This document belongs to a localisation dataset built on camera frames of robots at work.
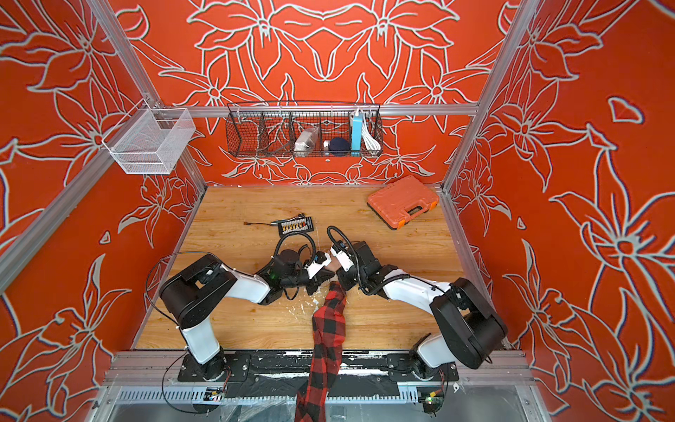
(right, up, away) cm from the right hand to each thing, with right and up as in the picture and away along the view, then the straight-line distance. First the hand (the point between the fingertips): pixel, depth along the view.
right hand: (334, 271), depth 87 cm
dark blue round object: (+2, +45, +8) cm, 45 cm away
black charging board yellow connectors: (-13, +16, +16) cm, 26 cm away
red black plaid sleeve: (-2, -17, -13) cm, 21 cm away
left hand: (0, -1, 0) cm, 1 cm away
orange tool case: (+29, +25, +21) cm, 44 cm away
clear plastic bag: (-10, +45, +4) cm, 47 cm away
